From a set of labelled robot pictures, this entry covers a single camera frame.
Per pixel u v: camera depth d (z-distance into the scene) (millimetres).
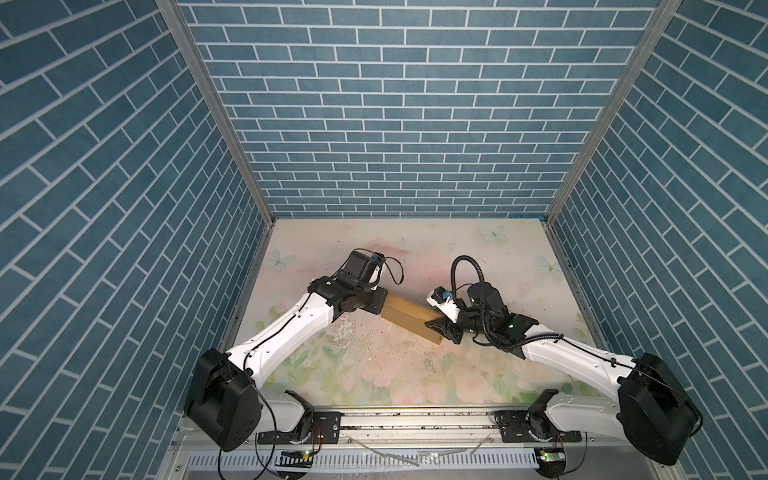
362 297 680
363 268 623
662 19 720
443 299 694
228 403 400
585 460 692
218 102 866
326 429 736
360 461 769
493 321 640
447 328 714
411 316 794
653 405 418
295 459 722
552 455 737
